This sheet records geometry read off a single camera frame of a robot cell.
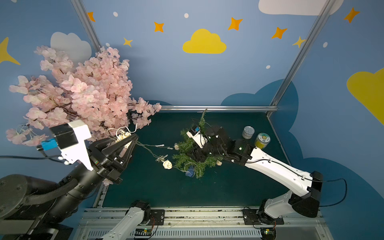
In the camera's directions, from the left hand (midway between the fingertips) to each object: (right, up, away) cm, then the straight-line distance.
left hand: (130, 130), depth 35 cm
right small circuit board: (+52, -53, +39) cm, 84 cm away
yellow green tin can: (+60, -8, +61) cm, 86 cm away
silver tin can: (+54, -3, +69) cm, 88 cm away
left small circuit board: (-10, -51, +38) cm, 64 cm away
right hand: (+15, -8, +34) cm, 38 cm away
